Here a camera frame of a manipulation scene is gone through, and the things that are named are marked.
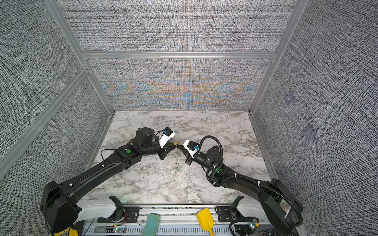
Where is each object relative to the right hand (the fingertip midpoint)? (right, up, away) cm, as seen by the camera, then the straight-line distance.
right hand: (178, 144), depth 72 cm
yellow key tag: (-1, 0, 0) cm, 1 cm away
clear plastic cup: (-45, -3, +25) cm, 52 cm away
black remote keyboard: (+43, -40, -4) cm, 59 cm away
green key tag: (-2, -16, +13) cm, 21 cm away
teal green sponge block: (-13, -39, -1) cm, 41 cm away
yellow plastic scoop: (+14, -37, 0) cm, 39 cm away
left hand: (-2, -1, +3) cm, 4 cm away
